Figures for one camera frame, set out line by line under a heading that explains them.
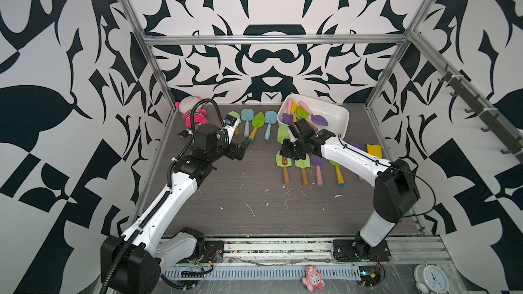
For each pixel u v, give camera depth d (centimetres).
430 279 67
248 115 115
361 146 102
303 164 96
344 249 74
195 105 53
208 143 56
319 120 115
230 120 65
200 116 104
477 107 60
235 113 116
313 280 66
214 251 74
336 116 114
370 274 71
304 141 67
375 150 102
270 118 113
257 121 112
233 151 68
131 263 37
